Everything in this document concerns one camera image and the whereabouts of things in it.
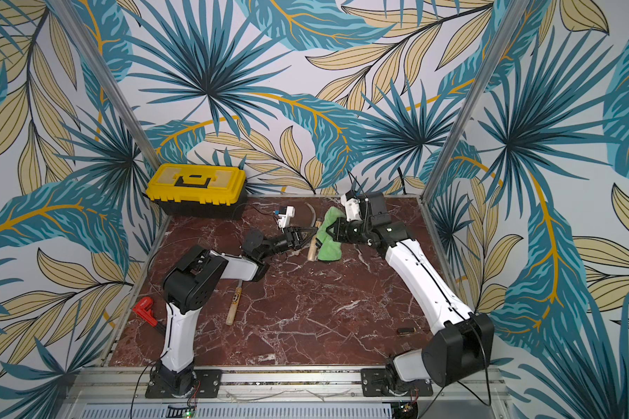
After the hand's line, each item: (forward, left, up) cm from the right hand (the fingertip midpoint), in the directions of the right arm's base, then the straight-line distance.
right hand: (329, 228), depth 78 cm
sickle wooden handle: (-11, +31, -23) cm, 41 cm away
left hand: (+1, +3, -3) cm, 4 cm away
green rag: (-7, 0, 0) cm, 7 cm away
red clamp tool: (-13, +61, -23) cm, 66 cm away
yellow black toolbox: (+26, +47, -8) cm, 55 cm away
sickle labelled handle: (-4, +5, -7) cm, 9 cm away
